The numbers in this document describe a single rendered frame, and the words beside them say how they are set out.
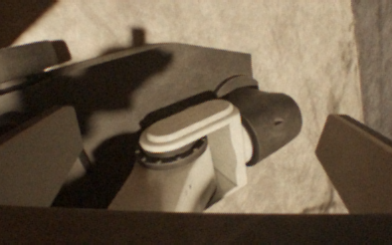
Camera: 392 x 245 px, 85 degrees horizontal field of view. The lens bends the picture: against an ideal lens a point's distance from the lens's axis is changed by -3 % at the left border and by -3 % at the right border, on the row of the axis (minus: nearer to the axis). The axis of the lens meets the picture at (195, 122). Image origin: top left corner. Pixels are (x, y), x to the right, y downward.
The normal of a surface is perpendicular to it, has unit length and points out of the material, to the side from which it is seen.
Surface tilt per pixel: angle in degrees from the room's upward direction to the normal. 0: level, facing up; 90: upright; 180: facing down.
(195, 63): 0
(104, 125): 0
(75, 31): 0
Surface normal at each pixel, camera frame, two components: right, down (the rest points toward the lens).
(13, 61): 0.81, 0.09
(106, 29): 0.51, 0.30
